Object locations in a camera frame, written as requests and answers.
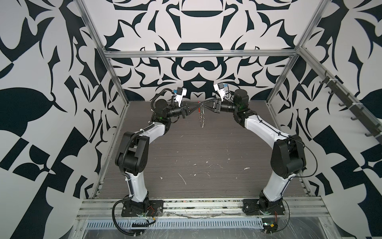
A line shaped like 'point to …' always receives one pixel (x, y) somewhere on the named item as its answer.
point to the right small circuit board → (269, 225)
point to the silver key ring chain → (202, 118)
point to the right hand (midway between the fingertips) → (202, 103)
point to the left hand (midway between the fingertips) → (198, 102)
